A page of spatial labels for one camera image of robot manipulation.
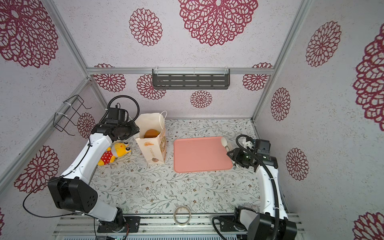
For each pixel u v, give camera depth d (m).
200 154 1.08
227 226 0.73
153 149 0.85
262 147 0.60
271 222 0.38
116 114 0.61
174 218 0.76
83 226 0.75
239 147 0.61
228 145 0.83
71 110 0.79
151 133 0.98
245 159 0.68
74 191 0.41
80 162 0.46
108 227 0.67
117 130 0.58
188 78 0.92
